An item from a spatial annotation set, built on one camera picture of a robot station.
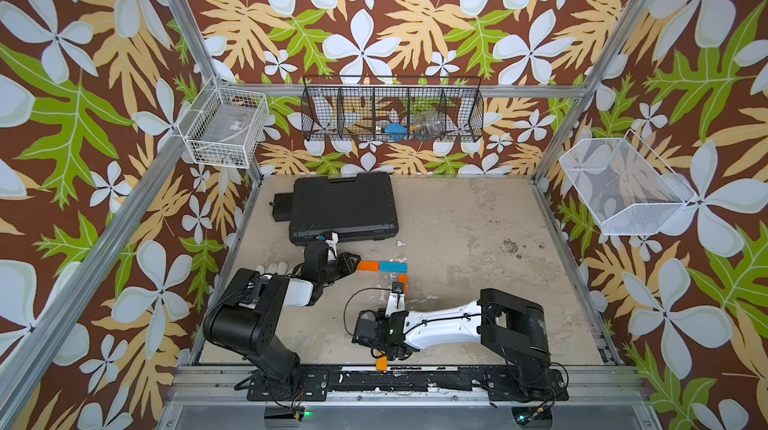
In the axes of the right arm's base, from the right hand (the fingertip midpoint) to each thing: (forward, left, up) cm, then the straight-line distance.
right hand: (383, 317), depth 87 cm
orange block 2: (+12, -7, +1) cm, 14 cm away
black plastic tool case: (+34, +10, +9) cm, 37 cm away
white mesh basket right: (+25, -66, +30) cm, 77 cm away
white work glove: (+14, +33, +4) cm, 36 cm away
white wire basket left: (+43, +47, +37) cm, 73 cm away
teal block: (+16, -2, +2) cm, 16 cm away
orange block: (+15, +5, +3) cm, 16 cm away
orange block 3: (-13, 0, +3) cm, 13 cm away
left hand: (+18, +8, +6) cm, 21 cm away
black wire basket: (+58, -3, +33) cm, 67 cm away
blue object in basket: (+49, -5, +30) cm, 58 cm away
